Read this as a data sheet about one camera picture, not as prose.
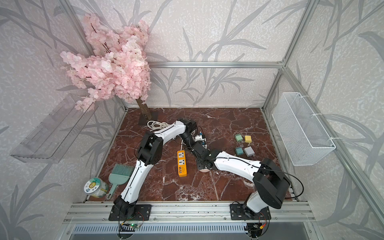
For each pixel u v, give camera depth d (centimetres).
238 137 102
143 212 74
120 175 87
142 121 110
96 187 74
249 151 94
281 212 75
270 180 43
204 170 86
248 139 101
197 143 87
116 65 64
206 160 61
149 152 62
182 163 88
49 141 65
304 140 60
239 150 94
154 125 108
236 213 73
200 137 92
